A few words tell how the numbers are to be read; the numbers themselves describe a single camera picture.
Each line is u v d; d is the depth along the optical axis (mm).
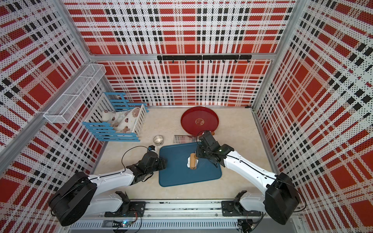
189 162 885
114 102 1161
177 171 860
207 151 616
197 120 1114
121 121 1055
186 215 734
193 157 884
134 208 733
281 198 396
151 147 815
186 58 884
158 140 1008
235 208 664
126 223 695
